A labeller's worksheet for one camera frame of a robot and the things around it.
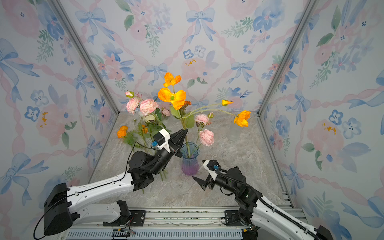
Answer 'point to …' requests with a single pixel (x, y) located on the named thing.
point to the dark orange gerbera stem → (184, 127)
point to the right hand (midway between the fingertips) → (199, 167)
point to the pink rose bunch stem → (154, 123)
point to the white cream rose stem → (149, 118)
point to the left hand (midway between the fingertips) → (185, 128)
